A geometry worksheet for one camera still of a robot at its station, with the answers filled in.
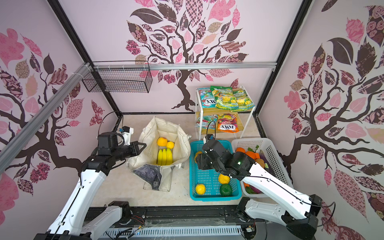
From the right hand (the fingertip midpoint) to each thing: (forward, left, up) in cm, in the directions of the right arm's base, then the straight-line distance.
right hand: (200, 157), depth 69 cm
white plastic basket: (+15, -42, -21) cm, 49 cm away
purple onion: (-11, -30, -18) cm, 37 cm away
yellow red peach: (+19, +24, -15) cm, 34 cm away
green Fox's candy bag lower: (+27, -6, -5) cm, 28 cm away
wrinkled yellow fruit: (+14, 0, -19) cm, 24 cm away
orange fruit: (+19, +19, -18) cm, 32 cm away
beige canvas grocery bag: (-5, +25, +2) cm, 25 cm away
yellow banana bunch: (+11, +22, -20) cm, 32 cm away
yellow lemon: (-9, 0, -18) cm, 21 cm away
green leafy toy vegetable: (+16, -33, -20) cm, 42 cm away
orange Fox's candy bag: (+26, -18, -5) cm, 32 cm away
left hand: (+7, +28, -1) cm, 28 cm away
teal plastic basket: (-2, -6, -24) cm, 25 cm away
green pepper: (-10, -13, -19) cm, 25 cm away
